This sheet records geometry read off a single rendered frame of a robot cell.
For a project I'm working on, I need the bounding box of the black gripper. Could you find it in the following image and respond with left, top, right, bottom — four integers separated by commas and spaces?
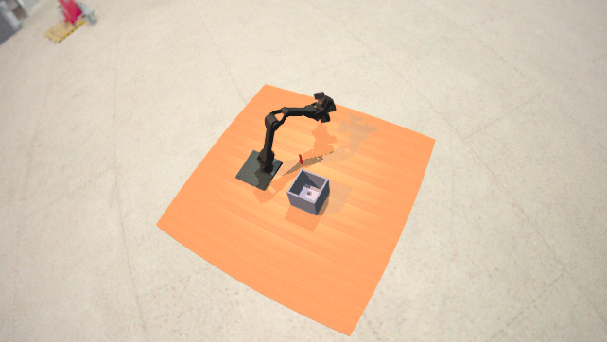
314, 92, 330, 123

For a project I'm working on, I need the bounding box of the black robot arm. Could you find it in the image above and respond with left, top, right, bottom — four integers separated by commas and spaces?
256, 95, 337, 175

